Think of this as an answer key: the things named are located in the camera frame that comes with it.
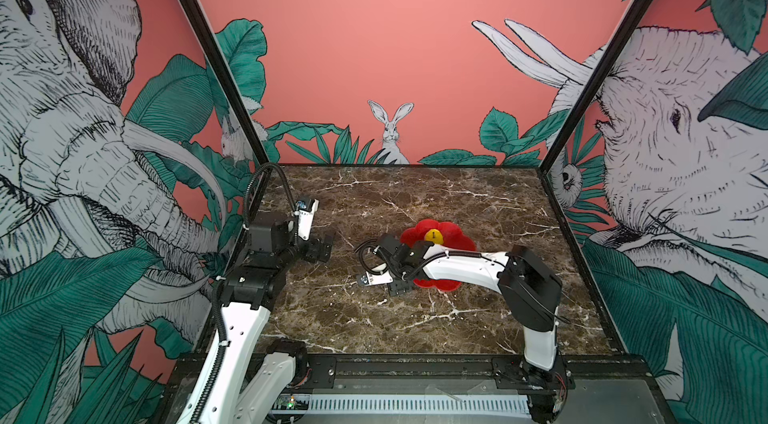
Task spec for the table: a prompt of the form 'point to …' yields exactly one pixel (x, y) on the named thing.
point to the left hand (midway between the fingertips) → (315, 223)
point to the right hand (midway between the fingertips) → (385, 265)
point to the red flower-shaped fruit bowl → (452, 238)
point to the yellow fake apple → (434, 235)
